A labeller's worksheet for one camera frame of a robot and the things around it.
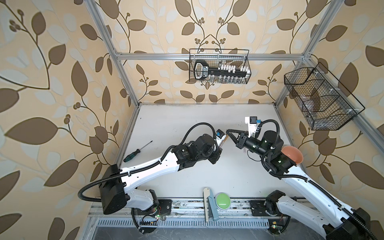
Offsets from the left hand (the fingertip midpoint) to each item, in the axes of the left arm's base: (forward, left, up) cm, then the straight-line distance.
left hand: (222, 147), depth 72 cm
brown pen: (0, 0, +7) cm, 7 cm away
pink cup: (+6, -46, -18) cm, 49 cm away
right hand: (+3, -2, +7) cm, 8 cm away
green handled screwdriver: (+7, +50, -21) cm, 55 cm away
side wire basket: (+18, -50, +13) cm, 55 cm away
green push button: (-19, -2, -22) cm, 30 cm away
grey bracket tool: (-18, +6, -19) cm, 27 cm away
